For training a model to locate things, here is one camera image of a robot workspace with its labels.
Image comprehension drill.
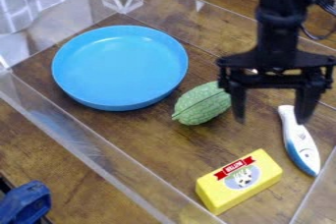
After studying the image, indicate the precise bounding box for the black cable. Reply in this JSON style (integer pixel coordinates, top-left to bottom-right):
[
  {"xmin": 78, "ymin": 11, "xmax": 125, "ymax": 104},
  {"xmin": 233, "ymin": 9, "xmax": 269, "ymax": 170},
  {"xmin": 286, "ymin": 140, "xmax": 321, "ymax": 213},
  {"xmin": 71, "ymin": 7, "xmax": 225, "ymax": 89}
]
[{"xmin": 299, "ymin": 0, "xmax": 336, "ymax": 41}]

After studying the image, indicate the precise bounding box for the green bitter gourd toy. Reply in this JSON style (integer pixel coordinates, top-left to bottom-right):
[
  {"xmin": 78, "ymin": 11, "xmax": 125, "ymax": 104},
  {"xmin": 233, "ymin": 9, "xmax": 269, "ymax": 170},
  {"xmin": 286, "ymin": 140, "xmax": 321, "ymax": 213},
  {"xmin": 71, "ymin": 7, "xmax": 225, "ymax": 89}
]
[{"xmin": 173, "ymin": 82, "xmax": 231, "ymax": 126}]

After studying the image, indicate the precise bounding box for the blue clamp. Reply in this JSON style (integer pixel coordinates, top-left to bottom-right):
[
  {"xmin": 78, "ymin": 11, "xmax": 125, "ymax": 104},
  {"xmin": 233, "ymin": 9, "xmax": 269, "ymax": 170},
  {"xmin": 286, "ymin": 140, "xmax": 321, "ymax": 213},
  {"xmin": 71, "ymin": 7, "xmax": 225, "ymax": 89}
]
[{"xmin": 0, "ymin": 181, "xmax": 51, "ymax": 224}]

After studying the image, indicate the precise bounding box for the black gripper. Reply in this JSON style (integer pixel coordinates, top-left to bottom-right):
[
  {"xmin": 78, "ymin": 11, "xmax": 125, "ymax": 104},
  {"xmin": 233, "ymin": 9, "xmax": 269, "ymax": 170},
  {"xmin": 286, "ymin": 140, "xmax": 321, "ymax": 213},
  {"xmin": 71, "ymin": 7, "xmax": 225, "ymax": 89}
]
[{"xmin": 217, "ymin": 50, "xmax": 336, "ymax": 125}]

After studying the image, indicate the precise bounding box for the white and blue toy fish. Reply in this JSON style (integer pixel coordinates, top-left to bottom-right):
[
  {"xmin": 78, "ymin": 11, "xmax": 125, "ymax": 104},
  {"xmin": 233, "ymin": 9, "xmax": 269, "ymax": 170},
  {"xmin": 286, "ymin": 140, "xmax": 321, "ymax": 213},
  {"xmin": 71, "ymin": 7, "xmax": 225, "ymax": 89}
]
[{"xmin": 278, "ymin": 105, "xmax": 321, "ymax": 177}]

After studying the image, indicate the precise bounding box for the clear acrylic enclosure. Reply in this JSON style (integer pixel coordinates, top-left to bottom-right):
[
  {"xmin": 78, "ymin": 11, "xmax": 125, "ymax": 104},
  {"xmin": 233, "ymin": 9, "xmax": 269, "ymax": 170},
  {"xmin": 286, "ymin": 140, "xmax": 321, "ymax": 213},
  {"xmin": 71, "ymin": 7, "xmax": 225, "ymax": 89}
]
[{"xmin": 0, "ymin": 0, "xmax": 336, "ymax": 224}]

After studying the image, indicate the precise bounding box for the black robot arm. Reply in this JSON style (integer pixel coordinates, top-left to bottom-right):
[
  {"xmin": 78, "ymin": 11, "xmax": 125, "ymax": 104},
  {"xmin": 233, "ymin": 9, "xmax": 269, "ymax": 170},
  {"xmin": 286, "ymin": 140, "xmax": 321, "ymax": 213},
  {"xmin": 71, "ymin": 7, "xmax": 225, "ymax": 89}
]
[{"xmin": 217, "ymin": 0, "xmax": 336, "ymax": 124}]

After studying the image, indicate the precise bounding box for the blue round plastic tray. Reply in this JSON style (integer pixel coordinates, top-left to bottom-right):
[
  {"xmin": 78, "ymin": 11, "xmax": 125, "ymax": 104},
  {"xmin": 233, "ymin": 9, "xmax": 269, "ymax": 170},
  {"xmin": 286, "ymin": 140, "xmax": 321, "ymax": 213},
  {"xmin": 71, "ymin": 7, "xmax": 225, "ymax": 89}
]
[{"xmin": 51, "ymin": 26, "xmax": 190, "ymax": 111}]

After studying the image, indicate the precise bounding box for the yellow butter block toy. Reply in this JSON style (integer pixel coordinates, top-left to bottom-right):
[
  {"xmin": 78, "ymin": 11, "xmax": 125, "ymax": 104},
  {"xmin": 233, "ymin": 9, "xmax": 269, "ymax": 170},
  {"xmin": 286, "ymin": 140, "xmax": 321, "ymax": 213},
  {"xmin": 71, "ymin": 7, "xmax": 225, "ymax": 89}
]
[{"xmin": 197, "ymin": 148, "xmax": 283, "ymax": 215}]

